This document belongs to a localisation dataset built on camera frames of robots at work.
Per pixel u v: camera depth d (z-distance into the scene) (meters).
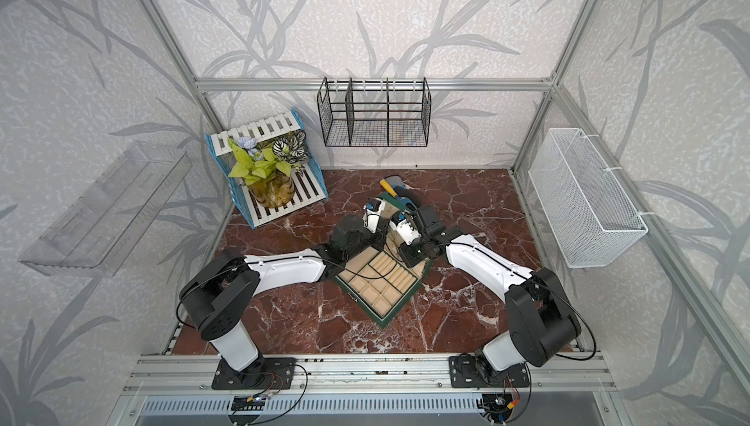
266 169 0.89
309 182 1.15
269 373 0.72
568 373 0.74
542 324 0.43
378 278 0.86
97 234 0.65
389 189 1.12
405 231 0.78
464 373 0.72
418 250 0.74
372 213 0.74
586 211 0.63
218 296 0.46
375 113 1.07
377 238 0.77
